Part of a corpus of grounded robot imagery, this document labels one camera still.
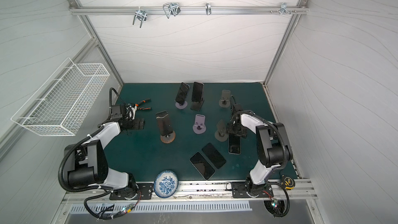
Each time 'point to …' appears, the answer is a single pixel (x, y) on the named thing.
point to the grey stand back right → (225, 102)
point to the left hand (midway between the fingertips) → (139, 119)
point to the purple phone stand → (199, 127)
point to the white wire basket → (57, 107)
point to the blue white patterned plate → (166, 184)
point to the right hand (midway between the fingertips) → (237, 130)
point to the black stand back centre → (197, 106)
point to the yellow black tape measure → (287, 182)
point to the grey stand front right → (221, 134)
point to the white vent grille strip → (117, 208)
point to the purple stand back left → (181, 107)
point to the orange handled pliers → (143, 108)
